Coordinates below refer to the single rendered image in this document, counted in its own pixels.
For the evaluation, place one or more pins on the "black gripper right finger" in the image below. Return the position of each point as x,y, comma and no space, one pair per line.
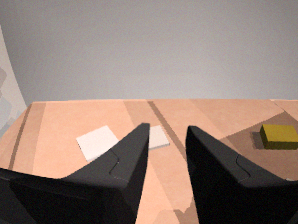
229,189

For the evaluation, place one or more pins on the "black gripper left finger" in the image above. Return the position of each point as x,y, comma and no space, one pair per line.
108,190

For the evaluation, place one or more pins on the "yellow rectangular block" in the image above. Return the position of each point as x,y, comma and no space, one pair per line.
279,137

